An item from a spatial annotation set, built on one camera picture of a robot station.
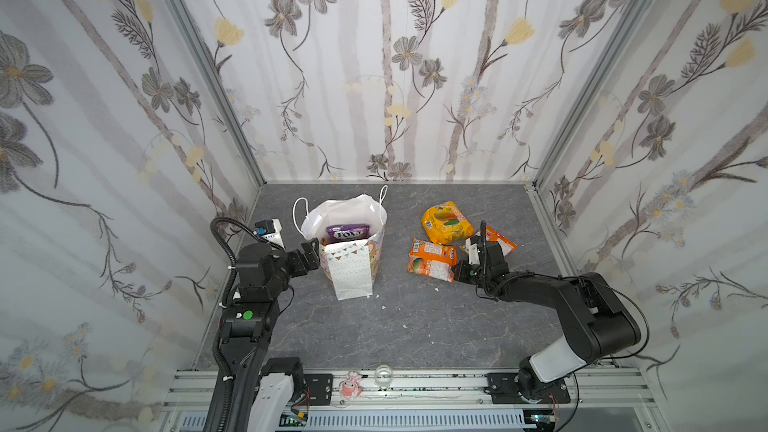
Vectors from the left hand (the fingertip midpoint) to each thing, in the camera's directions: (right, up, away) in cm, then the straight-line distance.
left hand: (298, 235), depth 73 cm
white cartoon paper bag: (+12, -8, +6) cm, 16 cm away
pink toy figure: (+13, -37, -1) cm, 40 cm away
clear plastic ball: (+21, -37, +5) cm, 43 cm away
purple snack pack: (+11, 0, +18) cm, 21 cm away
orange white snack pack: (+63, -6, +28) cm, 69 cm away
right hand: (+41, -10, +22) cm, 47 cm away
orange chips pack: (+37, -10, +23) cm, 44 cm away
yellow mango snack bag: (+42, +2, +29) cm, 51 cm away
